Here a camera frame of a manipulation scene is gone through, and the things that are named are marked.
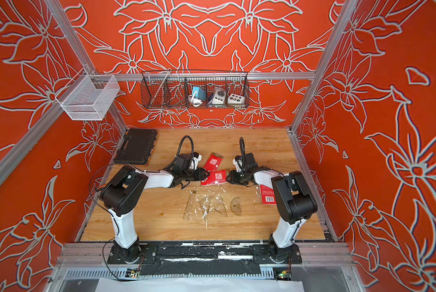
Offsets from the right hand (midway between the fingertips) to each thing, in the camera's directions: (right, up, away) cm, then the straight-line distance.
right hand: (225, 178), depth 94 cm
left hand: (-9, +3, +1) cm, 9 cm away
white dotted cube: (+5, +42, 0) cm, 43 cm away
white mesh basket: (-71, +42, -3) cm, 82 cm away
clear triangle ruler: (-4, -12, -6) cm, 14 cm away
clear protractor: (+5, -12, -6) cm, 14 cm away
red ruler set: (-6, +1, +1) cm, 6 cm away
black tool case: (-51, +17, +10) cm, 55 cm away
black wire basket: (-32, +49, +5) cm, 58 cm away
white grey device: (-3, +43, -3) cm, 43 cm away
